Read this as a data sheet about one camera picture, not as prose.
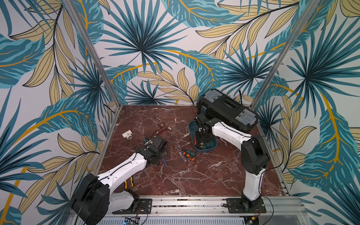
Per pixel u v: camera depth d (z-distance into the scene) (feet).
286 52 2.80
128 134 3.20
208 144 3.09
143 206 2.41
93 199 1.29
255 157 1.64
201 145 2.95
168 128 3.39
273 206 2.50
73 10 2.25
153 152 2.00
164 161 2.89
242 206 2.21
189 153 2.98
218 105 3.22
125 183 2.62
